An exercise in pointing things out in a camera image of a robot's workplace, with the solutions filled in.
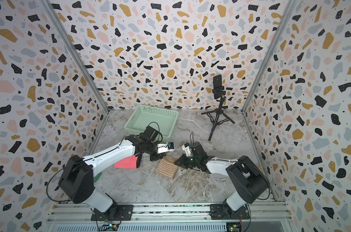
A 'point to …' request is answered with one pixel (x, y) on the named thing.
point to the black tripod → (217, 117)
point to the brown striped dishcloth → (167, 166)
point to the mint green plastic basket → (166, 119)
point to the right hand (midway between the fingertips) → (175, 163)
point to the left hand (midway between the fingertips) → (165, 152)
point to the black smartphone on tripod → (218, 90)
